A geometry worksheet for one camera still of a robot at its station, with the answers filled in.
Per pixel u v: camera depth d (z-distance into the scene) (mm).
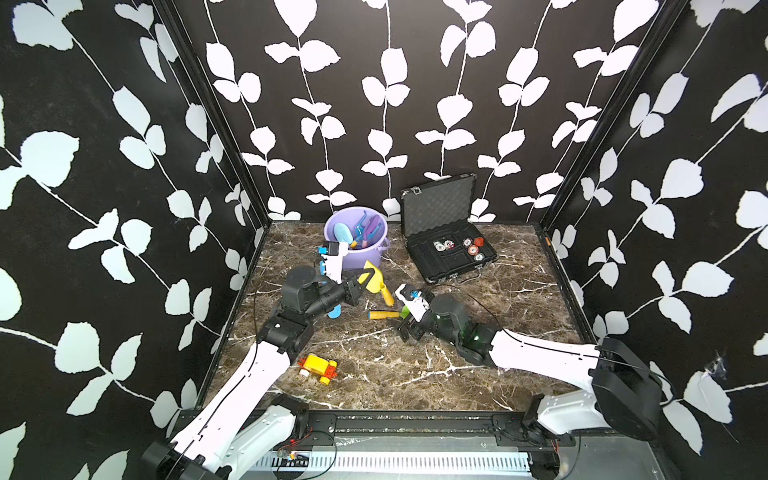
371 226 1000
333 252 618
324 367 796
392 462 701
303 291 527
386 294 772
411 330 687
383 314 933
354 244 1039
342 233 1007
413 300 662
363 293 663
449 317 591
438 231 1143
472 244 1120
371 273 699
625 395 422
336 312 927
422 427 749
